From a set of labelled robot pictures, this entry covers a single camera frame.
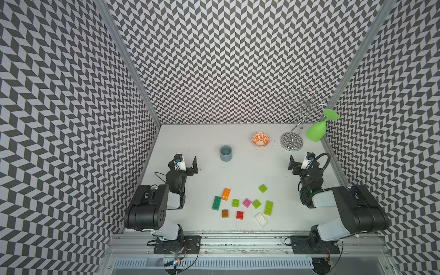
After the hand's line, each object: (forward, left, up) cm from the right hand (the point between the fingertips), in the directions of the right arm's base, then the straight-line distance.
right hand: (299, 158), depth 90 cm
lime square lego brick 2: (-21, +35, -8) cm, 41 cm away
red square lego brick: (-26, +33, -8) cm, 43 cm away
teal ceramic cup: (+8, +39, -6) cm, 41 cm away
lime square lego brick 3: (-21, +25, -8) cm, 33 cm away
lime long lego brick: (-23, +19, -9) cm, 31 cm away
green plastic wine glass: (+8, -7, +12) cm, 16 cm away
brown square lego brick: (-25, +40, -8) cm, 48 cm away
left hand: (+1, +60, +2) cm, 60 cm away
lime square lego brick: (-13, +20, -8) cm, 25 cm away
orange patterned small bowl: (+19, +17, -7) cm, 27 cm away
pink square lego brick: (-20, +29, -9) cm, 36 cm away
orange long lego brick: (-16, +40, -8) cm, 44 cm away
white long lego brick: (-28, +23, -8) cm, 37 cm away
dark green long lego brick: (-21, +44, -8) cm, 49 cm away
